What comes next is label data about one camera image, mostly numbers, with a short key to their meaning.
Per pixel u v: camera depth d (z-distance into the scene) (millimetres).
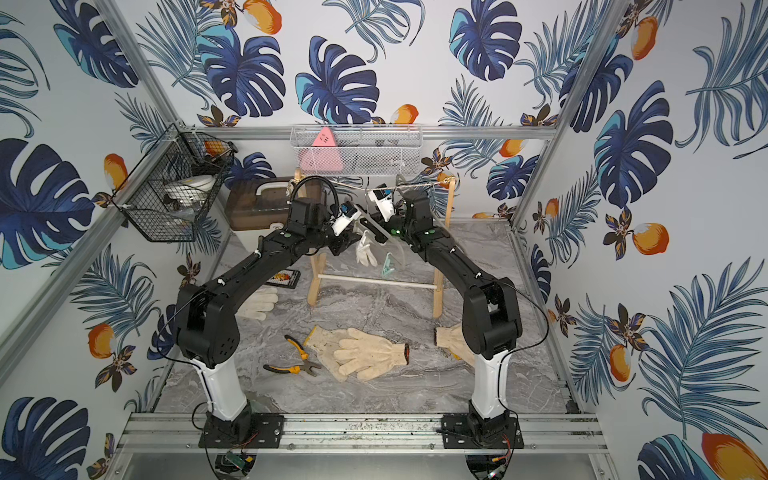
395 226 765
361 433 748
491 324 515
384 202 762
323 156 900
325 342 891
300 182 684
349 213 753
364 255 950
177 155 948
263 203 1002
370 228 837
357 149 924
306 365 842
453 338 898
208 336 488
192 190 799
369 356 857
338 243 781
